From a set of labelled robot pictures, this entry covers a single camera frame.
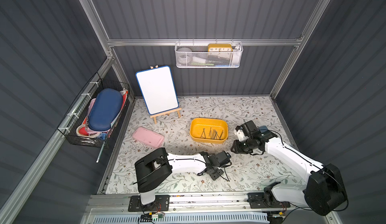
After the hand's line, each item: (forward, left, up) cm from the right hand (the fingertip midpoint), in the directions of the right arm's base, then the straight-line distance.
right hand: (236, 148), depth 83 cm
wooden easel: (+24, +49, -1) cm, 55 cm away
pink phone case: (+12, +54, -8) cm, 56 cm away
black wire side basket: (-2, +74, +26) cm, 78 cm away
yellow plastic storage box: (+17, +14, -9) cm, 24 cm away
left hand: (-11, +10, -8) cm, 17 cm away
